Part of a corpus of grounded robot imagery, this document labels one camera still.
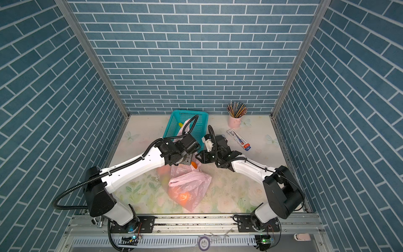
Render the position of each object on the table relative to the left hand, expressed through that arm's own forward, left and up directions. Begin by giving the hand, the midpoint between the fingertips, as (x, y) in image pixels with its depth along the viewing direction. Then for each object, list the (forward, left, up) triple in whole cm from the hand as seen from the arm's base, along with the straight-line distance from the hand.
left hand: (187, 157), depth 80 cm
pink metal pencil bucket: (+32, -30, -9) cm, 45 cm away
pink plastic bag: (-13, -1, +2) cm, 14 cm away
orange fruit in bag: (-17, +1, -9) cm, 19 cm away
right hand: (+3, -5, -3) cm, 6 cm away
